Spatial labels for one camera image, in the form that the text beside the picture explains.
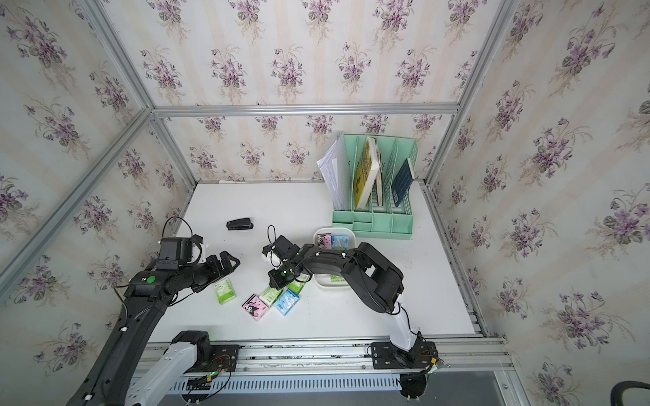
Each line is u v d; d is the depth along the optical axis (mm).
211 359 715
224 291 839
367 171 930
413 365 715
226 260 675
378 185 1012
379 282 501
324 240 930
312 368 727
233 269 685
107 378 392
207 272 655
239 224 1029
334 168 905
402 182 1061
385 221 1012
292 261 675
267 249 824
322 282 859
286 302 819
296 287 846
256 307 804
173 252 555
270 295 838
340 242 956
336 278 878
